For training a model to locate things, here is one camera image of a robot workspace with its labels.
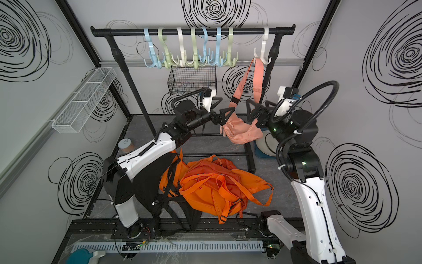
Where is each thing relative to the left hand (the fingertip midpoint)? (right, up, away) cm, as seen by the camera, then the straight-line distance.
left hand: (228, 103), depth 67 cm
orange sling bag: (-4, -43, +12) cm, 45 cm away
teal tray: (+21, -25, +31) cm, 45 cm away
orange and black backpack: (-35, -40, +17) cm, 56 cm away
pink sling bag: (+10, -9, +22) cm, 26 cm away
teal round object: (-58, -59, -5) cm, 83 cm away
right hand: (+9, -1, -13) cm, 16 cm away
